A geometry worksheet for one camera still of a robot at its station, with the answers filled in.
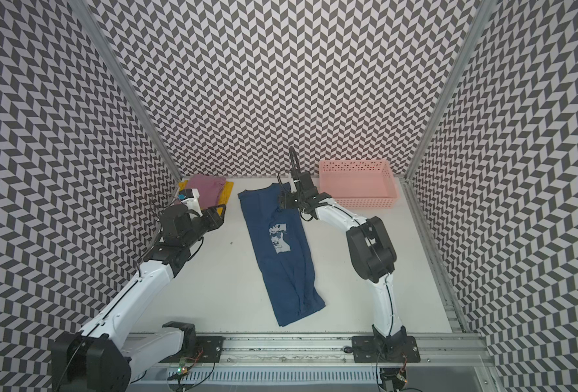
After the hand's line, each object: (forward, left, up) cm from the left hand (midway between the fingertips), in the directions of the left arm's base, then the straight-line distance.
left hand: (221, 209), depth 81 cm
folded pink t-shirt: (+26, +15, -18) cm, 35 cm away
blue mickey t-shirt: (-1, -17, -21) cm, 27 cm away
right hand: (+12, -20, -11) cm, 26 cm away
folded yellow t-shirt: (+23, +9, -20) cm, 32 cm away
